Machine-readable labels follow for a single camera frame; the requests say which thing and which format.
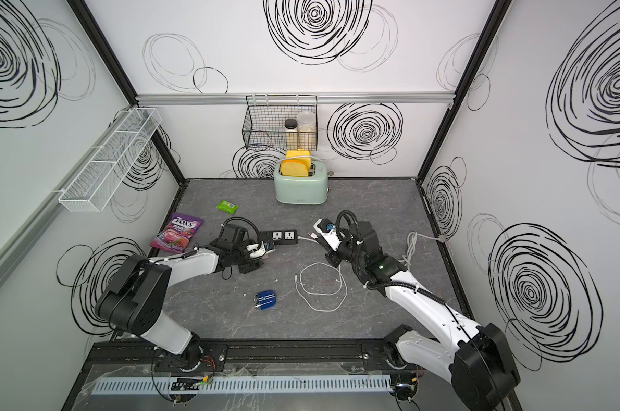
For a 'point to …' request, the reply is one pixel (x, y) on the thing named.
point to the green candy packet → (228, 206)
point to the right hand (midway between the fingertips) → (321, 238)
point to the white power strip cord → (411, 244)
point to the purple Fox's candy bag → (177, 233)
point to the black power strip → (280, 237)
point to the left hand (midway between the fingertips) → (256, 252)
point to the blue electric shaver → (265, 300)
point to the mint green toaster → (311, 190)
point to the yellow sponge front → (294, 168)
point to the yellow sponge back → (304, 155)
